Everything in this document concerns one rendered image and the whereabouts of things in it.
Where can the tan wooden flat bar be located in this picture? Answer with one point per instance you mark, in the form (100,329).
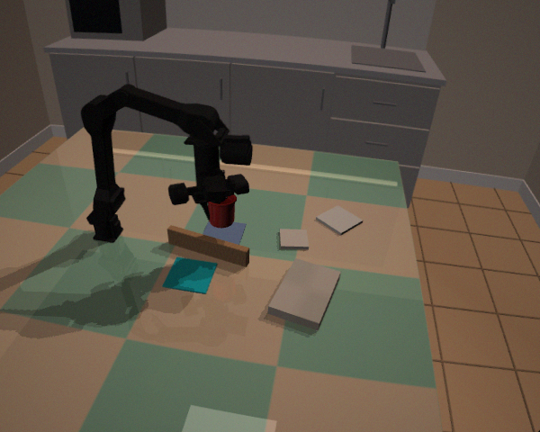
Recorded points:
(209,246)

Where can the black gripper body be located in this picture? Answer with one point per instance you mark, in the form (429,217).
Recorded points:
(179,193)

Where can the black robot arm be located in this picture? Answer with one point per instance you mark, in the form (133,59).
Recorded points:
(198,120)

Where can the dark red cup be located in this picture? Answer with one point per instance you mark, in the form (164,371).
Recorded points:
(222,215)

